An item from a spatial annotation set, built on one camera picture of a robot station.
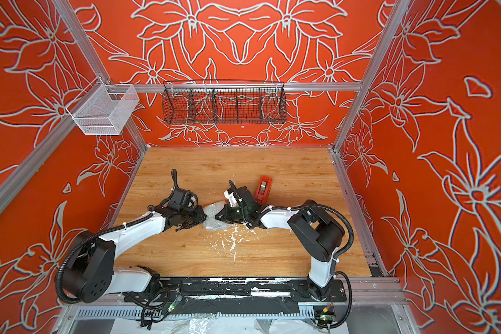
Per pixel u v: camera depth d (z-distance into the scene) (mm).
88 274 417
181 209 698
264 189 948
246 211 707
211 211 878
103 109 916
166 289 732
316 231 475
